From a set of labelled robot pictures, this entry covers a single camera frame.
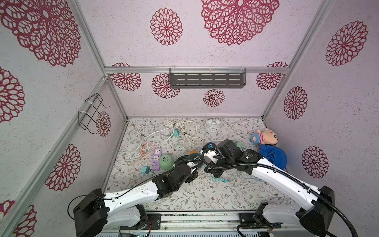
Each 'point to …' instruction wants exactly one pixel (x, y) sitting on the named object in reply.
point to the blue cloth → (275, 154)
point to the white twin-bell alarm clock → (213, 125)
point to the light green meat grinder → (166, 163)
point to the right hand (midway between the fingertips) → (204, 167)
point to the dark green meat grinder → (196, 156)
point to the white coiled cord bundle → (191, 138)
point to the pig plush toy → (265, 137)
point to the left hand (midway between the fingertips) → (190, 163)
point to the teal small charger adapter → (145, 170)
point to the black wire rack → (84, 117)
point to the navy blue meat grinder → (209, 146)
